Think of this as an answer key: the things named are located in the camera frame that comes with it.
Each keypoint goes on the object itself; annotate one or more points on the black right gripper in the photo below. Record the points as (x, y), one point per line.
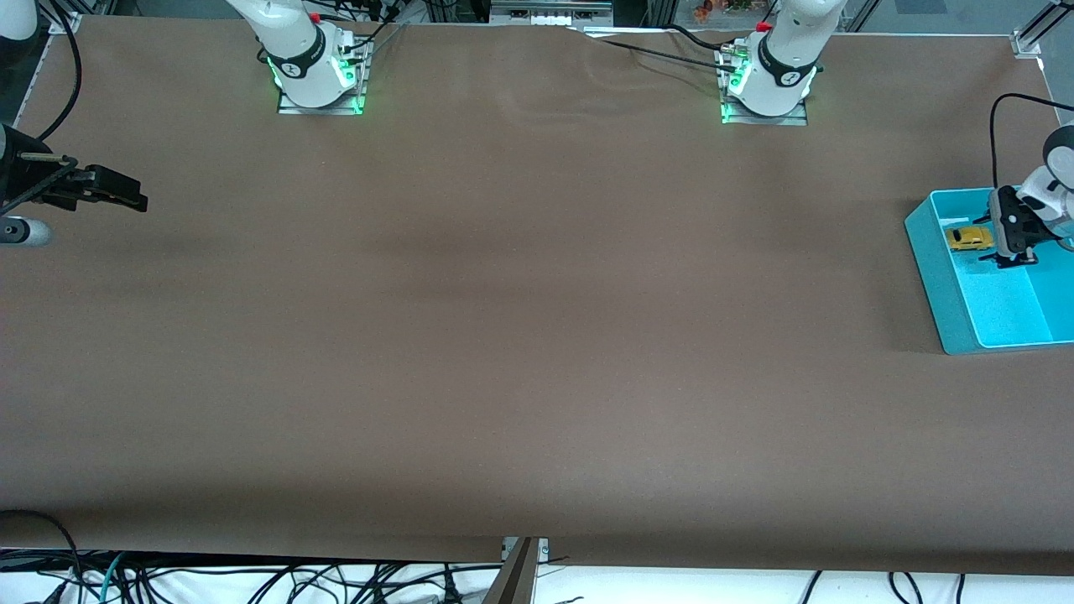
(18, 174)

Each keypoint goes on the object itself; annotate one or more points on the brown table cover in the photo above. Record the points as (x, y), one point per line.
(520, 335)

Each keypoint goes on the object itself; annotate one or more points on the metal table bracket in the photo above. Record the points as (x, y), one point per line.
(544, 549)

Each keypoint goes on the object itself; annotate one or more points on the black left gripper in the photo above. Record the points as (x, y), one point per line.
(1014, 225)

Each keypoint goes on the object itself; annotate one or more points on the aluminium frame corner bracket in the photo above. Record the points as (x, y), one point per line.
(1034, 38)

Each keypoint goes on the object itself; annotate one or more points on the turquoise plastic bin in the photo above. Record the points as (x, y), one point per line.
(998, 310)

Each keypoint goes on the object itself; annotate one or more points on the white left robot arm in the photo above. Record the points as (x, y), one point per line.
(780, 59)

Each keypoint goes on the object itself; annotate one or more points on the grey support beam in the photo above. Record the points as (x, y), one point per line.
(513, 579)

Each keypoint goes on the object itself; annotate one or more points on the white power strip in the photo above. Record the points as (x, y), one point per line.
(558, 20)

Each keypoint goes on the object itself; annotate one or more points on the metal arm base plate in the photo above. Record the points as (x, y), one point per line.
(763, 120)
(323, 109)

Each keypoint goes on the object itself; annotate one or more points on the yellow toy beetle car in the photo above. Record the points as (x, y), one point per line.
(969, 238)

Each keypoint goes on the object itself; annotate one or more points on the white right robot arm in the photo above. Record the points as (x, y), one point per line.
(294, 50)

